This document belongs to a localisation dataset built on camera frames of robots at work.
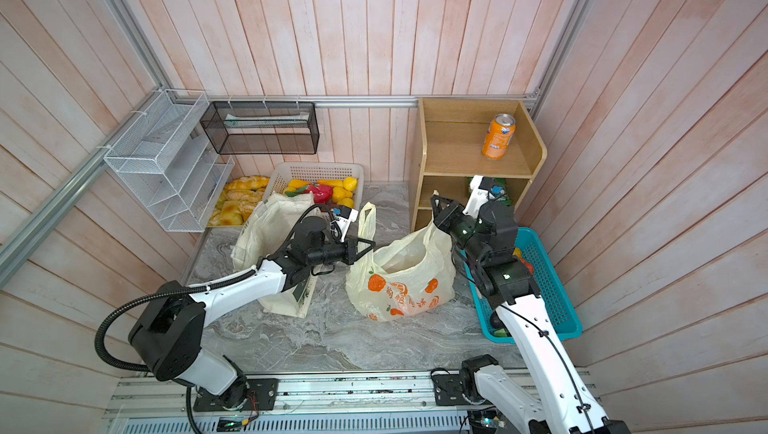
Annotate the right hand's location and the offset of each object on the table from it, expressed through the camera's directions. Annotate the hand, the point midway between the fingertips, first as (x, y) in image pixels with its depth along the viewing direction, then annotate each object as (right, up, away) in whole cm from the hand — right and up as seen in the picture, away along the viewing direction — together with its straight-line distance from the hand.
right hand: (430, 197), depth 67 cm
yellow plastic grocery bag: (-4, -19, +5) cm, 20 cm away
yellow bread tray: (-64, +1, +41) cm, 76 cm away
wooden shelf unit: (+13, +20, +24) cm, 34 cm away
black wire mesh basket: (-54, +27, +38) cm, 71 cm away
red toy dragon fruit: (-33, +3, +40) cm, 52 cm away
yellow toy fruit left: (-44, +8, +48) cm, 65 cm away
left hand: (-13, -14, +12) cm, 22 cm away
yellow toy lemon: (-23, +8, +46) cm, 52 cm away
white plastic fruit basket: (-30, +8, +47) cm, 57 cm away
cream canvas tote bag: (-46, -8, +21) cm, 51 cm away
